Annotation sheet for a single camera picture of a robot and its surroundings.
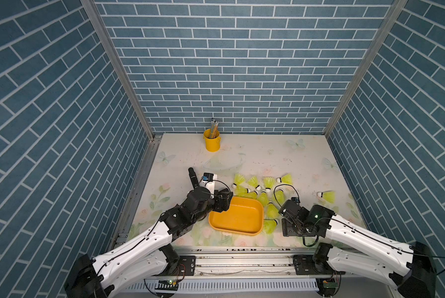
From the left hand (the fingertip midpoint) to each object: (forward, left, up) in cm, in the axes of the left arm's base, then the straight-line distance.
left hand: (231, 195), depth 75 cm
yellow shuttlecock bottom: (-7, -18, -17) cm, 25 cm away
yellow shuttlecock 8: (+8, -25, -16) cm, 31 cm away
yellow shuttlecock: (+8, -50, -16) cm, 53 cm away
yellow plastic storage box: (-2, -7, -19) cm, 20 cm away
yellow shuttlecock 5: (+15, -20, -14) cm, 29 cm away
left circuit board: (-28, +25, -21) cm, 43 cm away
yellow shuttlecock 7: (+7, -16, -15) cm, 23 cm away
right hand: (-10, -25, -12) cm, 30 cm away
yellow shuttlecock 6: (+10, -5, -16) cm, 19 cm away
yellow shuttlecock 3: (+16, -4, -14) cm, 22 cm away
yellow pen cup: (+40, +11, -8) cm, 42 cm away
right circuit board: (-29, -39, -18) cm, 51 cm away
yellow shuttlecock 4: (+14, -12, -13) cm, 23 cm away
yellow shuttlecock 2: (+16, -30, -13) cm, 36 cm away
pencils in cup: (+45, +10, -4) cm, 46 cm away
